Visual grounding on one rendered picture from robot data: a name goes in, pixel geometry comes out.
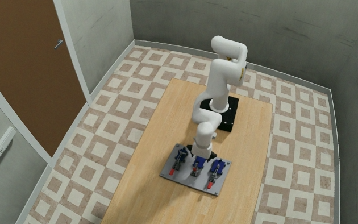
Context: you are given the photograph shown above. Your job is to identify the blue part with slot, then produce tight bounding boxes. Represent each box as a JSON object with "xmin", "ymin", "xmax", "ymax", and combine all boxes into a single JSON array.
[{"xmin": 193, "ymin": 156, "xmax": 206, "ymax": 169}]

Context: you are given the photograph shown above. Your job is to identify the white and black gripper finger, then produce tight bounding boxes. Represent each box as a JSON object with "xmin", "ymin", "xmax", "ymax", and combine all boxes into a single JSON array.
[
  {"xmin": 207, "ymin": 151, "xmax": 217, "ymax": 163},
  {"xmin": 186, "ymin": 145, "xmax": 194, "ymax": 157}
]

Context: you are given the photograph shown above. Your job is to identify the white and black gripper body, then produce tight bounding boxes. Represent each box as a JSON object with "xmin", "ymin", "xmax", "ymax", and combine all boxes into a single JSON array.
[{"xmin": 192, "ymin": 141, "xmax": 212, "ymax": 159}]

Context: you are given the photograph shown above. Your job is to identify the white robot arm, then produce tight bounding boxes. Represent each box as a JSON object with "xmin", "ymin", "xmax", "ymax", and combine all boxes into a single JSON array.
[{"xmin": 192, "ymin": 36, "xmax": 247, "ymax": 149}]

